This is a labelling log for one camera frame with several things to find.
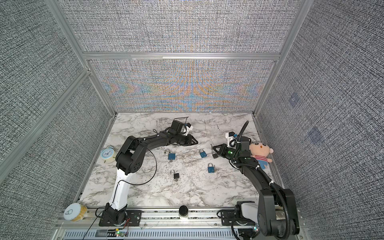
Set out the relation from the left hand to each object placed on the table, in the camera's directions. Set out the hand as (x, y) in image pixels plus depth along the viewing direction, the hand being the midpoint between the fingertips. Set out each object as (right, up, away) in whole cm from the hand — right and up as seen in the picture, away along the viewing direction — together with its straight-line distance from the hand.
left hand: (197, 143), depth 97 cm
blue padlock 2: (+4, -7, 0) cm, 8 cm away
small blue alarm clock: (-55, -7, -5) cm, 56 cm away
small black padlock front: (-13, -18, -9) cm, 24 cm away
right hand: (+9, -1, -12) cm, 14 cm away
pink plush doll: (+37, -4, -8) cm, 38 cm away
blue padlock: (-17, -8, -1) cm, 19 cm away
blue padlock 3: (+8, -15, -7) cm, 18 cm away
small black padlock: (+11, -8, -1) cm, 14 cm away
